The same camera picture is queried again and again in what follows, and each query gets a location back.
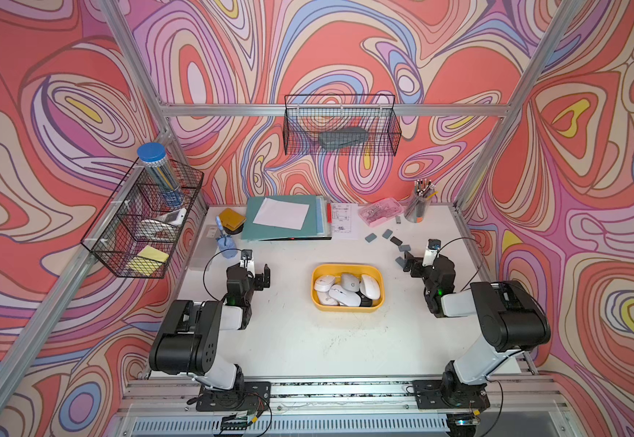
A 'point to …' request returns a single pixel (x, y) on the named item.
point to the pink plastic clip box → (376, 212)
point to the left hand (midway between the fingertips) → (254, 265)
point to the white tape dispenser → (161, 228)
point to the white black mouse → (369, 290)
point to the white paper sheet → (285, 214)
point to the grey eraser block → (370, 237)
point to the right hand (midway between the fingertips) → (420, 257)
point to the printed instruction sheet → (344, 220)
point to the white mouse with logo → (347, 298)
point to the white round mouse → (324, 299)
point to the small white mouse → (324, 283)
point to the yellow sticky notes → (148, 261)
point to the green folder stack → (317, 224)
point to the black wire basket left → (111, 236)
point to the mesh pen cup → (417, 207)
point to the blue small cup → (226, 242)
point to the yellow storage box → (337, 269)
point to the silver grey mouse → (350, 282)
